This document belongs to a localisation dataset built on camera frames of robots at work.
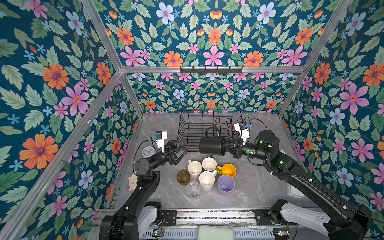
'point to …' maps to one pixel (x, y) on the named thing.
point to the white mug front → (207, 180)
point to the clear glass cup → (194, 189)
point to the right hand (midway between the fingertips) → (223, 143)
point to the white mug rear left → (194, 168)
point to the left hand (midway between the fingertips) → (187, 146)
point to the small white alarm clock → (148, 151)
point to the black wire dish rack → (193, 125)
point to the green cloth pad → (214, 232)
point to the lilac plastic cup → (226, 184)
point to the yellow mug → (227, 169)
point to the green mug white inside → (209, 163)
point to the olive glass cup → (183, 177)
